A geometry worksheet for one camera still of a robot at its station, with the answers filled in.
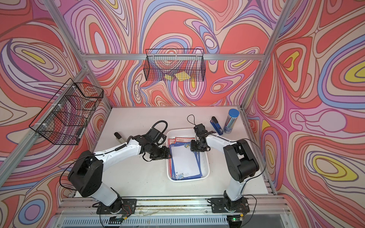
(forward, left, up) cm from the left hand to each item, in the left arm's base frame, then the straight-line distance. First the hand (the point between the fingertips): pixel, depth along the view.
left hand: (170, 158), depth 84 cm
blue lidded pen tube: (+22, -39, +10) cm, 46 cm away
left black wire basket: (+13, +55, +23) cm, 61 cm away
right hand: (+7, -15, -6) cm, 18 cm away
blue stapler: (+27, -33, -3) cm, 43 cm away
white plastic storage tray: (-5, -22, -6) cm, 23 cm away
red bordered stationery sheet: (+16, -5, -5) cm, 18 cm away
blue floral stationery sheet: (-1, -10, -7) cm, 12 cm away
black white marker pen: (+16, +36, -2) cm, 40 cm away
